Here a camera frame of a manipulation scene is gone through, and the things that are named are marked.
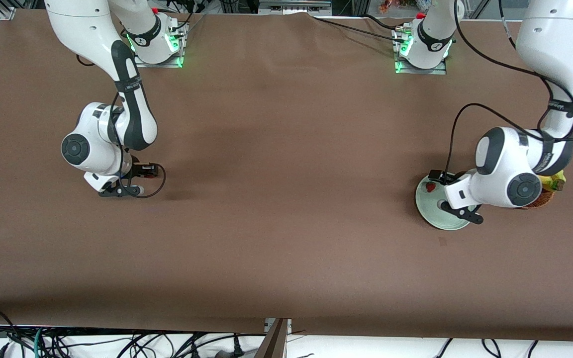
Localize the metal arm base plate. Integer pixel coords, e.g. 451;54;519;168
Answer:
131;20;186;68
393;25;448;75

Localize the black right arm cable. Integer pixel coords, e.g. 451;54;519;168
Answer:
77;55;167;199

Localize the grey metal box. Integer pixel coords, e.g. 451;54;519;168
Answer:
258;0;332;15

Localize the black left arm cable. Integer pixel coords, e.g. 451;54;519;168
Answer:
445;0;573;175

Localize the brown wicker basket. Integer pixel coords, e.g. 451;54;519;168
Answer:
518;190;555;210

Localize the brown table cover sheet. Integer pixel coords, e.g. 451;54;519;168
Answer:
0;9;573;344

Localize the short black table cable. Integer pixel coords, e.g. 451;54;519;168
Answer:
361;14;401;31

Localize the long black table cable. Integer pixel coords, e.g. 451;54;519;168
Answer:
311;16;411;41

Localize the aluminium profile beam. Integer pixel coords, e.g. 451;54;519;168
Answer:
254;318;292;358

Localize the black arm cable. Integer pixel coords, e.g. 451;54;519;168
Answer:
77;55;167;199
445;0;573;175

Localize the light green round plate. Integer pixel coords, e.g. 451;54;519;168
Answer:
415;172;472;230

